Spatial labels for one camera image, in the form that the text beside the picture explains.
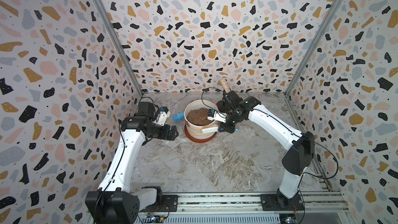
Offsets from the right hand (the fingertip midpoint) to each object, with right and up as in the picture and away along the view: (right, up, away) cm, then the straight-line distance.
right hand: (221, 127), depth 82 cm
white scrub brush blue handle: (-7, -1, -1) cm, 7 cm away
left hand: (-26, -2, -5) cm, 26 cm away
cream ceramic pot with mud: (-14, +6, +13) cm, 20 cm away
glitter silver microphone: (+4, +24, +16) cm, 29 cm away
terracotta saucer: (-13, -10, +12) cm, 20 cm away
